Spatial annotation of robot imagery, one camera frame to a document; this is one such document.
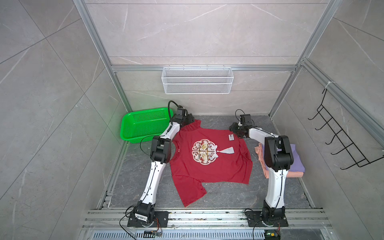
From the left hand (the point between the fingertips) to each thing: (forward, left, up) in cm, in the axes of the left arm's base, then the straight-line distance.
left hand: (191, 115), depth 114 cm
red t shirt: (-33, -5, -5) cm, 34 cm away
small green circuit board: (-77, -37, -4) cm, 86 cm away
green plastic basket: (-8, +39, -4) cm, 40 cm away
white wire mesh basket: (+8, -3, +25) cm, 27 cm away
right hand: (-13, -29, 0) cm, 32 cm away
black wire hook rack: (-56, -67, +29) cm, 92 cm away
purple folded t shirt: (-46, -61, +3) cm, 76 cm away
